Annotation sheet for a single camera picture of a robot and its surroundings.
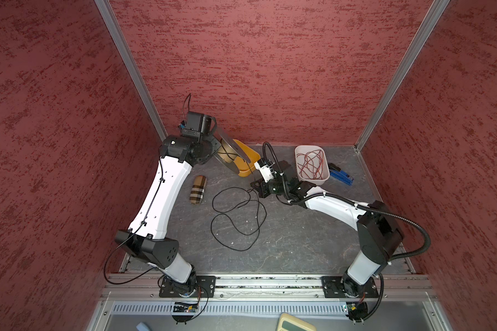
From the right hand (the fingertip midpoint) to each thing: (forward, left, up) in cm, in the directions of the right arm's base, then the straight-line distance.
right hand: (250, 188), depth 84 cm
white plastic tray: (+33, -31, -12) cm, 47 cm away
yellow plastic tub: (+19, +3, -10) cm, 22 cm away
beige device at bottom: (-44, -12, -13) cm, 47 cm away
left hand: (+6, +12, +18) cm, 22 cm away
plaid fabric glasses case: (+8, +26, -12) cm, 29 cm away
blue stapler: (+17, -45, -14) cm, 50 cm away
